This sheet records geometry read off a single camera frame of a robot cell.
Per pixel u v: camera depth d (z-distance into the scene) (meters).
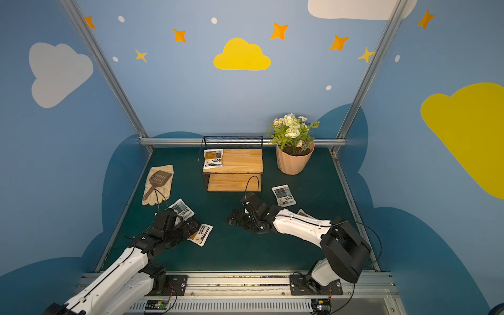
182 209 0.94
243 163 0.96
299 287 0.75
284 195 1.01
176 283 0.75
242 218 0.75
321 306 0.73
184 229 0.75
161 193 1.01
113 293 0.48
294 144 0.98
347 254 0.43
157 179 1.04
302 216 0.55
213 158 0.93
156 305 0.72
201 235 0.86
